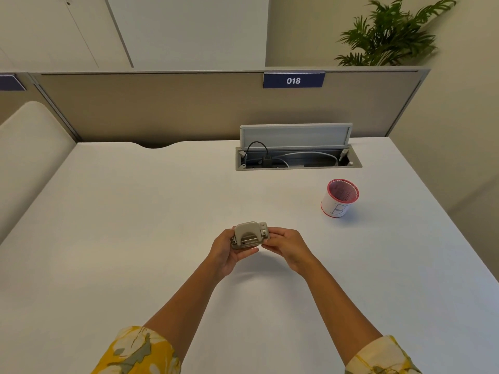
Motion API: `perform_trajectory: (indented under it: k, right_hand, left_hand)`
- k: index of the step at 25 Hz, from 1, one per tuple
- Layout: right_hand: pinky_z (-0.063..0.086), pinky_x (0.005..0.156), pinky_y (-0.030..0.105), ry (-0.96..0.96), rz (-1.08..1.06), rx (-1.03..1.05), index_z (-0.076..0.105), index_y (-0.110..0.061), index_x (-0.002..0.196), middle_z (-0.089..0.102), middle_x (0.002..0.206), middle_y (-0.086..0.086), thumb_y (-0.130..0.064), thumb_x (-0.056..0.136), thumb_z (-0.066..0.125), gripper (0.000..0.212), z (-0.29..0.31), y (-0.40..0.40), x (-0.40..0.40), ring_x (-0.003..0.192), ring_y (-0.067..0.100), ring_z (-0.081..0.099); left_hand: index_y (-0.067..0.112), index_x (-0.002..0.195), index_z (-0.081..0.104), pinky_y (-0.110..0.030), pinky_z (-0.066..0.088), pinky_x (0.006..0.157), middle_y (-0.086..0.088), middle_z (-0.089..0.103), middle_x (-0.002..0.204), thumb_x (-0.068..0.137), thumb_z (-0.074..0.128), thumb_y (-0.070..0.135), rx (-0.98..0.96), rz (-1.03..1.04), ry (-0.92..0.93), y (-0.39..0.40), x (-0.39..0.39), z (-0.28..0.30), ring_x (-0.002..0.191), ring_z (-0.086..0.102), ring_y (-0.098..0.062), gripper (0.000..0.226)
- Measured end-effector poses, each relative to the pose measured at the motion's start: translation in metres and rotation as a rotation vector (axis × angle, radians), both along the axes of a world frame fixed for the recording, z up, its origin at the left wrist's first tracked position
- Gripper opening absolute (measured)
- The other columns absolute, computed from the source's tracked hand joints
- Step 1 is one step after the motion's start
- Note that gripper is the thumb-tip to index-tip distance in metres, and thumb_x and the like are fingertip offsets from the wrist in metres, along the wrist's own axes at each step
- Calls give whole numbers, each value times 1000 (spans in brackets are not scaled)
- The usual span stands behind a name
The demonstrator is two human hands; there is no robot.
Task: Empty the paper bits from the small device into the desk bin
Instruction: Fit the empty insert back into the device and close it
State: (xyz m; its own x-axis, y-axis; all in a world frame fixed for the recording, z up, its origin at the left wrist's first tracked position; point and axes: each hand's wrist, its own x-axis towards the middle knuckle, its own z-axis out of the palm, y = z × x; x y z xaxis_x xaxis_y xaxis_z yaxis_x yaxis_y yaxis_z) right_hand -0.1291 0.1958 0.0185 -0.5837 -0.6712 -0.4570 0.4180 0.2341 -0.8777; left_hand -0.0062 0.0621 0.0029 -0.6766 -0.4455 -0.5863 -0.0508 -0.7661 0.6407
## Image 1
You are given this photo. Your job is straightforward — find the person's left hand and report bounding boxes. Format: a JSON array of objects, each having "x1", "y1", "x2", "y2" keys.
[{"x1": 208, "y1": 228, "x2": 260, "y2": 281}]

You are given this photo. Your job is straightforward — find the person's right hand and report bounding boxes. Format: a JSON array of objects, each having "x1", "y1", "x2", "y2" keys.
[{"x1": 261, "y1": 227, "x2": 319, "y2": 277}]

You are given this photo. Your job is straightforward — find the white paper cup red rim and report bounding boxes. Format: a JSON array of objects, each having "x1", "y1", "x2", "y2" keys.
[{"x1": 320, "y1": 178, "x2": 360, "y2": 219}]

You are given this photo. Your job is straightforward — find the person's right forearm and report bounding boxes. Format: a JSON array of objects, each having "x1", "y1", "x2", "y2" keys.
[{"x1": 300, "y1": 259, "x2": 384, "y2": 367}]

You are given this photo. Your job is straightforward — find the person's left forearm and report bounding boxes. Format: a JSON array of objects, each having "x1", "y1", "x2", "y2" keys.
[{"x1": 143, "y1": 266, "x2": 227, "y2": 357}]

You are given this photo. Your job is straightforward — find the yellow floral left sleeve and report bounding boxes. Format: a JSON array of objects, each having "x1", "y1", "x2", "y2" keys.
[{"x1": 90, "y1": 326, "x2": 182, "y2": 374}]

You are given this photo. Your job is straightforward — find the yellow floral sleeve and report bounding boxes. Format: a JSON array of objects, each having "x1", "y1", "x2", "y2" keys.
[
  {"x1": 345, "y1": 335, "x2": 423, "y2": 374},
  {"x1": 90, "y1": 326, "x2": 182, "y2": 374}
]

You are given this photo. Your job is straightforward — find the yellow floral right sleeve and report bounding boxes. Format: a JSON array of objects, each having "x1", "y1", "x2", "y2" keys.
[{"x1": 345, "y1": 335, "x2": 423, "y2": 374}]

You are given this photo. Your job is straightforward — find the wide beige partition panel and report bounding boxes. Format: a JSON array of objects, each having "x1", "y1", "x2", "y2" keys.
[{"x1": 28, "y1": 66, "x2": 431, "y2": 149}]

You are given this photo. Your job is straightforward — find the blue number sign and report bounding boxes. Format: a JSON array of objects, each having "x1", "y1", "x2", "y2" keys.
[
  {"x1": 0, "y1": 73, "x2": 27, "y2": 92},
  {"x1": 262, "y1": 71, "x2": 326, "y2": 90}
]

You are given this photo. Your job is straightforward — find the white rounded side panel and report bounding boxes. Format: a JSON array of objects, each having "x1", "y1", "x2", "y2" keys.
[{"x1": 0, "y1": 101, "x2": 78, "y2": 244}]

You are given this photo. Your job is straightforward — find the green potted plant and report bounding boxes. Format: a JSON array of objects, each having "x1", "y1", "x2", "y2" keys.
[{"x1": 334, "y1": 0, "x2": 459, "y2": 68}]

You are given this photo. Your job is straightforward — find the narrow beige partition panel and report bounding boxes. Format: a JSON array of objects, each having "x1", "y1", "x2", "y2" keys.
[{"x1": 0, "y1": 72, "x2": 81, "y2": 127}]

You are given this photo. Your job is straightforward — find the white cabinets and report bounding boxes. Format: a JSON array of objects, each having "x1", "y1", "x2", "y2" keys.
[{"x1": 0, "y1": 0, "x2": 135, "y2": 73}]

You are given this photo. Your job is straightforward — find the desk cable tray with lid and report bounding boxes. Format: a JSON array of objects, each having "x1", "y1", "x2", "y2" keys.
[{"x1": 235, "y1": 144, "x2": 363, "y2": 171}]

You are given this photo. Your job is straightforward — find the white cable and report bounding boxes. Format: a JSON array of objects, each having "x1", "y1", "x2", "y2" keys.
[{"x1": 272, "y1": 148, "x2": 351, "y2": 168}]

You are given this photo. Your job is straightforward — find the black cable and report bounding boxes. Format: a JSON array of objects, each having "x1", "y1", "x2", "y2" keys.
[{"x1": 243, "y1": 141, "x2": 269, "y2": 160}]

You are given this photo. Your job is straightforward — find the grey cable box lid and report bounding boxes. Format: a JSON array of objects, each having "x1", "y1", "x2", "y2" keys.
[{"x1": 239, "y1": 123, "x2": 353, "y2": 151}]

